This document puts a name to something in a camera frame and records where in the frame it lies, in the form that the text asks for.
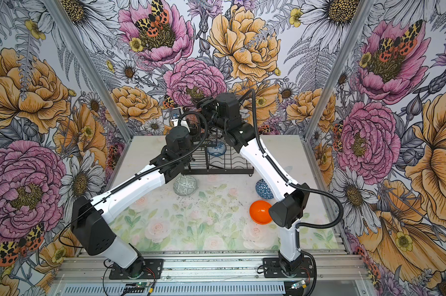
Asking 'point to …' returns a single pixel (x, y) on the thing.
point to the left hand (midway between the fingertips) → (188, 124)
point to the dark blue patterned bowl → (263, 189)
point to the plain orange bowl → (259, 212)
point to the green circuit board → (137, 287)
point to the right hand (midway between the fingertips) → (190, 109)
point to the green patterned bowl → (185, 185)
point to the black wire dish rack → (214, 156)
